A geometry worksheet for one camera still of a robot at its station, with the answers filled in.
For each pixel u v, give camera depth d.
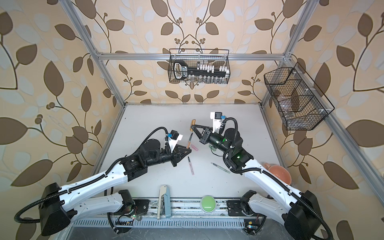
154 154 0.56
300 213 0.38
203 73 0.83
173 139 0.60
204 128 0.63
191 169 0.87
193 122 0.67
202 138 0.60
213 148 0.62
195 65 0.79
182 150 0.65
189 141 0.67
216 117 0.62
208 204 0.74
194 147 0.49
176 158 0.61
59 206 0.40
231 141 0.52
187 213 0.74
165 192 0.77
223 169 0.87
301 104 0.73
